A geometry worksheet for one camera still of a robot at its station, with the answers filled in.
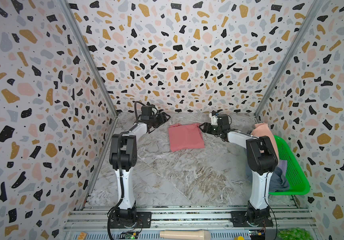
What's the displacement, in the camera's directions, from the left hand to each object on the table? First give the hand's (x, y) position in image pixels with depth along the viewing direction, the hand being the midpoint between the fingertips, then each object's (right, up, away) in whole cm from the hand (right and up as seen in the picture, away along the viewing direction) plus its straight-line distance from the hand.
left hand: (168, 116), depth 99 cm
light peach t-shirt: (+58, -9, -8) cm, 59 cm away
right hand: (+21, -5, 0) cm, 22 cm away
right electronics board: (+45, -59, -28) cm, 80 cm away
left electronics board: (-16, -58, -29) cm, 67 cm away
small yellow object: (+35, -56, -34) cm, 74 cm away
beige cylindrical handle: (+13, -56, -32) cm, 66 cm away
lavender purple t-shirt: (+71, -30, -8) cm, 77 cm away
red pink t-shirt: (+12, -15, +5) cm, 19 cm away
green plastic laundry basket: (+73, -38, -18) cm, 84 cm away
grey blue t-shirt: (+59, -37, -21) cm, 73 cm away
